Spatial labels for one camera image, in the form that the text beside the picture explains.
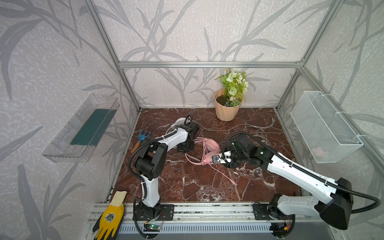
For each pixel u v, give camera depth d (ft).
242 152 1.84
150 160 1.65
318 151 2.39
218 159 1.99
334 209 1.24
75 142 2.04
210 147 2.93
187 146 2.66
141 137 3.34
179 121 3.33
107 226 2.23
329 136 2.00
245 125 3.60
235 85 3.00
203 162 2.78
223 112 3.35
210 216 2.40
